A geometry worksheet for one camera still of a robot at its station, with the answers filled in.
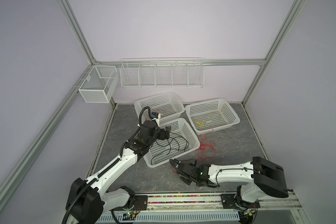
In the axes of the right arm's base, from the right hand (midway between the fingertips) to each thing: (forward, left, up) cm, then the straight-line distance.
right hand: (183, 172), depth 83 cm
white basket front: (+22, 0, -1) cm, 22 cm away
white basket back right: (+45, -25, -1) cm, 51 cm away
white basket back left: (+57, +12, 0) cm, 59 cm away
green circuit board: (-22, +29, -4) cm, 37 cm away
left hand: (+18, +11, +20) cm, 29 cm away
